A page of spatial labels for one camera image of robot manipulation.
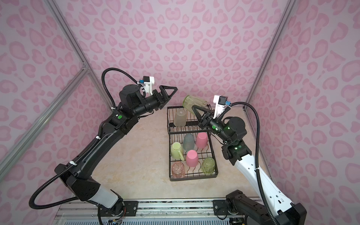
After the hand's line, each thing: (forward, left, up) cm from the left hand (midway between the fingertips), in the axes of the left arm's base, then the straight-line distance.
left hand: (175, 89), depth 60 cm
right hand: (-8, -7, -3) cm, 11 cm away
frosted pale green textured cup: (+4, -1, -24) cm, 24 cm away
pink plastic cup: (-2, -14, -40) cm, 42 cm away
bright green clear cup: (-16, -17, -44) cm, 50 cm away
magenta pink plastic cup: (-15, -8, -37) cm, 41 cm away
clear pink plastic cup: (-19, +1, -43) cm, 47 cm away
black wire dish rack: (-5, 0, -27) cm, 27 cm away
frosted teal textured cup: (-3, -6, -42) cm, 42 cm away
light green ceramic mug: (-10, +1, -36) cm, 38 cm away
